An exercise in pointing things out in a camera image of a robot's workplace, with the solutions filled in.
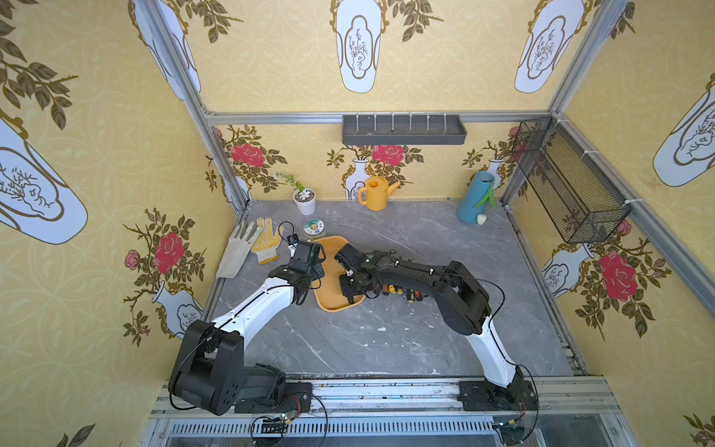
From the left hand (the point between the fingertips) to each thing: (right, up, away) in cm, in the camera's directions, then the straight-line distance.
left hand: (301, 264), depth 90 cm
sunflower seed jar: (+2, +12, +13) cm, 18 cm away
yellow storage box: (+8, -9, -1) cm, 12 cm away
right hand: (+16, -7, +6) cm, 18 cm away
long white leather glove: (-28, +5, +19) cm, 34 cm away
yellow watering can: (+26, +27, +22) cm, 43 cm away
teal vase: (+61, +23, +14) cm, 67 cm away
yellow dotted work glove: (-17, +5, +17) cm, 25 cm away
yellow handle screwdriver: (+29, -8, 0) cm, 30 cm away
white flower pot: (-3, +22, +22) cm, 32 cm away
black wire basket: (+78, +25, -10) cm, 82 cm away
